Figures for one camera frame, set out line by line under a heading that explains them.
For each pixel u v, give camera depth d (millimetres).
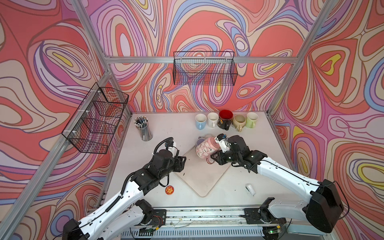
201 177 865
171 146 653
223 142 710
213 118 1066
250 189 801
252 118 1060
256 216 734
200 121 1021
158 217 726
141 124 905
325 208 396
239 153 605
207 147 750
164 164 563
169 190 820
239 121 1048
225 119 1019
